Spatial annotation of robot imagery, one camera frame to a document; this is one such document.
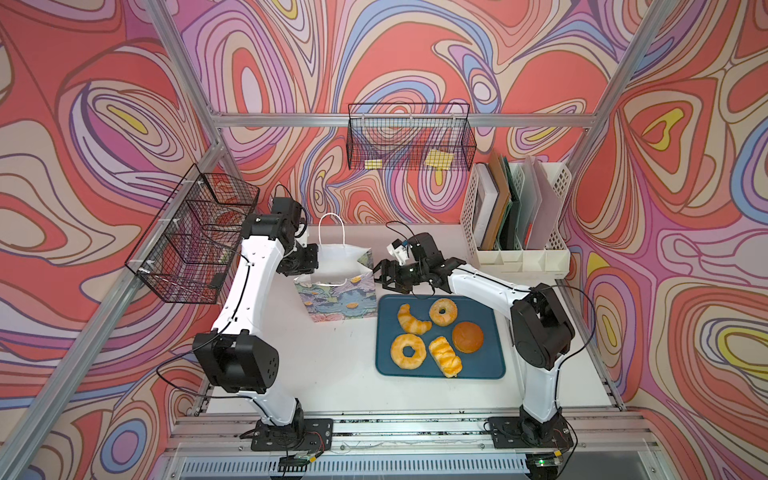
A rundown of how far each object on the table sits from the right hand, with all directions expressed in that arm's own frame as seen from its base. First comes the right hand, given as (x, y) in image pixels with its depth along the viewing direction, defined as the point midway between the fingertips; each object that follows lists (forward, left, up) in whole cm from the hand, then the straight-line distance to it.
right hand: (376, 289), depth 85 cm
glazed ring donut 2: (-11, -9, -11) cm, 18 cm away
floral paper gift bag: (-5, +8, +9) cm, 13 cm away
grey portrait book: (+26, -36, +12) cm, 46 cm away
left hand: (+1, +16, +9) cm, 19 cm away
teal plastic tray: (-18, -32, -13) cm, 38 cm away
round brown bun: (-11, -26, -10) cm, 30 cm away
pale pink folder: (+18, -49, +14) cm, 54 cm away
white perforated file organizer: (+17, -63, -11) cm, 67 cm away
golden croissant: (-7, -10, -10) cm, 15 cm away
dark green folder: (+18, -44, 0) cm, 47 cm away
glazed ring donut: (-3, -21, -10) cm, 23 cm away
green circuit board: (-39, +21, -15) cm, 47 cm away
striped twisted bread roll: (-17, -19, -10) cm, 27 cm away
